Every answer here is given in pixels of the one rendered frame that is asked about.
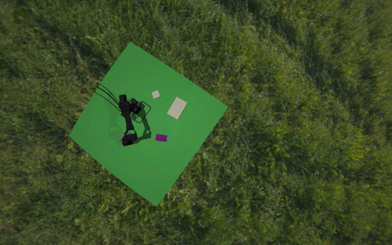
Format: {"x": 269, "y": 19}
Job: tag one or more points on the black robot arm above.
{"x": 125, "y": 105}

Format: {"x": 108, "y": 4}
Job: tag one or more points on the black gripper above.
{"x": 133, "y": 102}

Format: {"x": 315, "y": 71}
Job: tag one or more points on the purple flat slab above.
{"x": 161, "y": 137}

